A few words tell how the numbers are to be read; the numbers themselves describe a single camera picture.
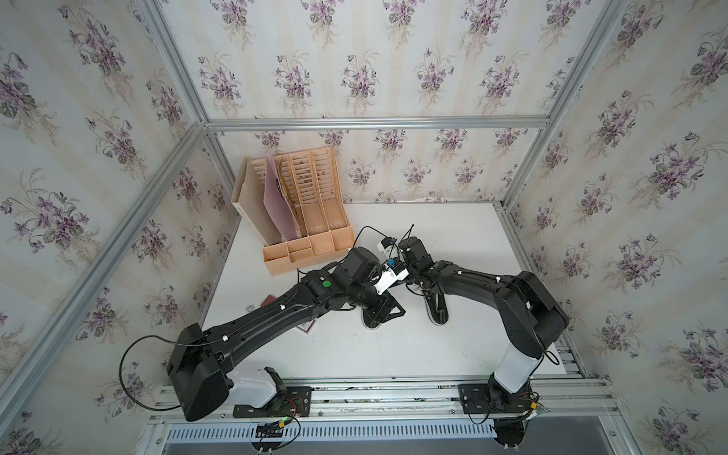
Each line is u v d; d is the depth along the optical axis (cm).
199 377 38
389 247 82
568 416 76
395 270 64
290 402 72
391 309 62
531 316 47
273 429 72
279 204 85
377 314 62
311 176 111
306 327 85
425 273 70
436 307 88
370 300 62
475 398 73
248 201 80
